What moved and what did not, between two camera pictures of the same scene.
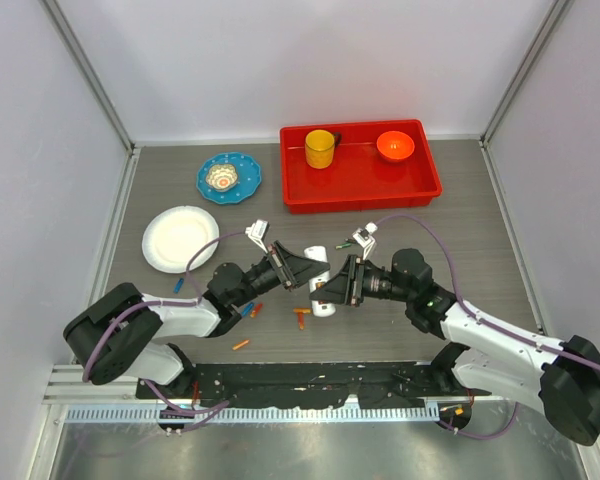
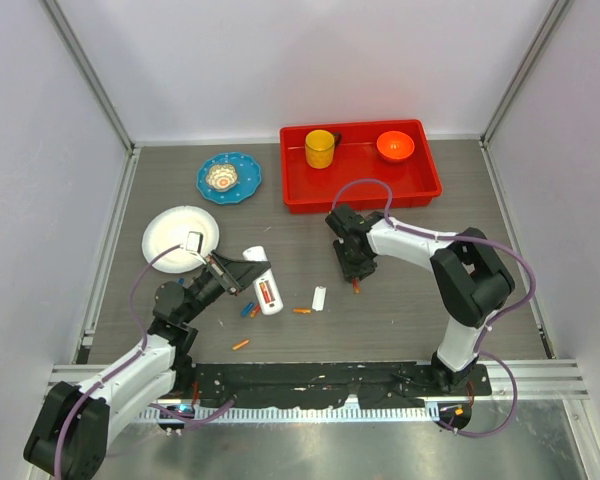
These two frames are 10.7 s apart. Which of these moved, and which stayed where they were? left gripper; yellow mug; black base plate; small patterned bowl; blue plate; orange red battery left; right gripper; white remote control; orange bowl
Moved: left gripper; right gripper; white remote control
Stayed: orange red battery left; orange bowl; blue plate; black base plate; small patterned bowl; yellow mug
